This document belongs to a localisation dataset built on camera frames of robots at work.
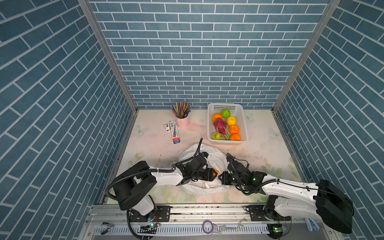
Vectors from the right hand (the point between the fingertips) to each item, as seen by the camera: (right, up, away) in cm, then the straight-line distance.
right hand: (216, 177), depth 82 cm
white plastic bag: (+1, +8, +4) cm, 9 cm away
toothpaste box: (-26, +22, +23) cm, 42 cm away
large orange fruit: (+14, +21, +15) cm, 29 cm away
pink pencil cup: (-21, +30, +23) cm, 43 cm away
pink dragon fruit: (+6, +28, +19) cm, 34 cm away
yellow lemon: (+13, +32, +23) cm, 42 cm away
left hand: (0, 0, +1) cm, 2 cm away
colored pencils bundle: (-22, +39, +21) cm, 49 cm away
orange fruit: (0, +3, 0) cm, 4 cm away
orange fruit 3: (+14, +26, +20) cm, 36 cm away
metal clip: (-53, -19, -12) cm, 58 cm away
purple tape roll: (-3, -20, -12) cm, 23 cm away
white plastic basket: (+20, +39, +30) cm, 53 cm away
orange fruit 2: (+3, +35, +27) cm, 44 cm away
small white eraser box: (-33, +27, +26) cm, 50 cm away
